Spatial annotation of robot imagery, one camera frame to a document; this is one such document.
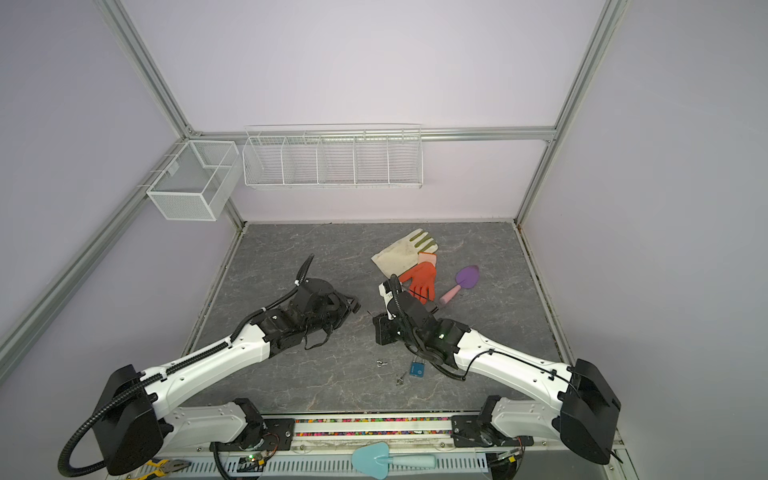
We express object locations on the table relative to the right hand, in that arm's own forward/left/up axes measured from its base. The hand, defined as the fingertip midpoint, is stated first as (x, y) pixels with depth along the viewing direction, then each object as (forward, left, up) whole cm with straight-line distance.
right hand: (373, 323), depth 76 cm
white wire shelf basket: (+58, +17, +12) cm, 62 cm away
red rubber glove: (+25, -15, -15) cm, 33 cm away
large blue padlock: (-7, -12, -15) cm, 20 cm away
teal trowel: (-28, -1, -16) cm, 32 cm away
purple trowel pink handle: (+26, -31, -17) cm, 44 cm away
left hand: (+5, +4, +1) cm, 6 cm away
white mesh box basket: (+46, +63, +10) cm, 78 cm away
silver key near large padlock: (-9, -7, -16) cm, 20 cm away
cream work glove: (+33, -8, -14) cm, 37 cm away
